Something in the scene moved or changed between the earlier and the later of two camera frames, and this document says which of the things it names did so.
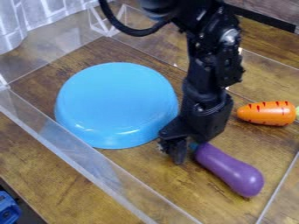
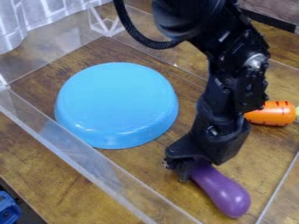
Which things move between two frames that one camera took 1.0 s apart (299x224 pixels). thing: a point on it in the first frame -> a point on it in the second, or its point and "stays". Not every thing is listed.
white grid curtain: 22,15 stays
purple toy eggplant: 244,179 -> 229,196
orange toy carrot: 269,113 stays
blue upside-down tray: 117,106 stays
